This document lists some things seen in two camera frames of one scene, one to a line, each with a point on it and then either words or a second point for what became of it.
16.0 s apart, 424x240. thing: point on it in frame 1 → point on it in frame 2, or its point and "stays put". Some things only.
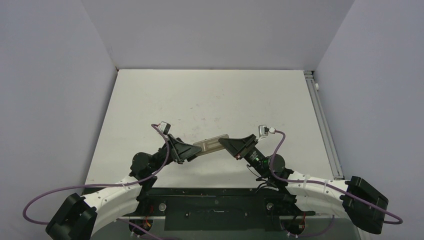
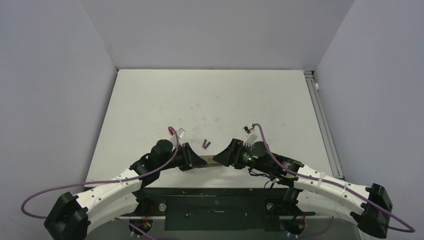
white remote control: (210, 145) → (210, 161)
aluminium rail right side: (326, 134) stays put
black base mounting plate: (216, 209) stays put
